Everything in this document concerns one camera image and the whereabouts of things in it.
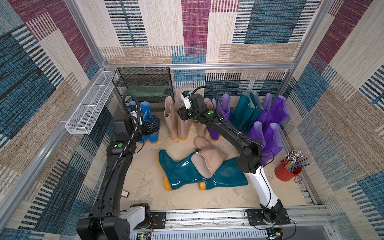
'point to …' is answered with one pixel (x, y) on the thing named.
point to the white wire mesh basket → (82, 119)
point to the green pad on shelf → (145, 91)
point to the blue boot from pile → (153, 138)
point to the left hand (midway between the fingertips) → (154, 120)
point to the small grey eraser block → (125, 194)
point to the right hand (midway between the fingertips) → (183, 111)
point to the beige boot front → (184, 126)
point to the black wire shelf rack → (150, 84)
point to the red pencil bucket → (283, 174)
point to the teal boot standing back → (258, 109)
